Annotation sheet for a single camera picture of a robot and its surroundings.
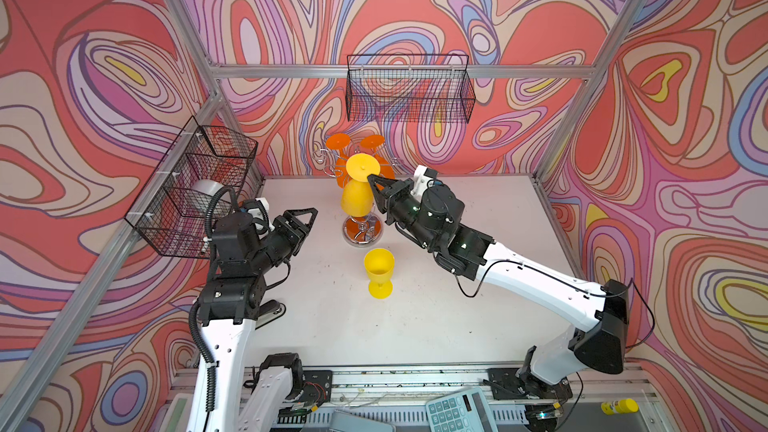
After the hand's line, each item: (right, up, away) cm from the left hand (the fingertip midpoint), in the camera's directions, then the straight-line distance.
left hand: (317, 216), depth 65 cm
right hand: (+11, +7, -3) cm, 13 cm away
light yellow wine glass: (+13, -14, +17) cm, 26 cm away
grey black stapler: (-18, -28, +18) cm, 38 cm away
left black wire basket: (-37, +1, +6) cm, 37 cm away
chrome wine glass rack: (+5, -7, +39) cm, 40 cm away
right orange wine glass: (+12, +22, +23) cm, 34 cm away
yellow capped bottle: (+67, -41, -1) cm, 79 cm away
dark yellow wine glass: (+9, +4, +3) cm, 10 cm away
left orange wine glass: (+1, +21, +21) cm, 30 cm away
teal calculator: (+34, -46, +4) cm, 57 cm away
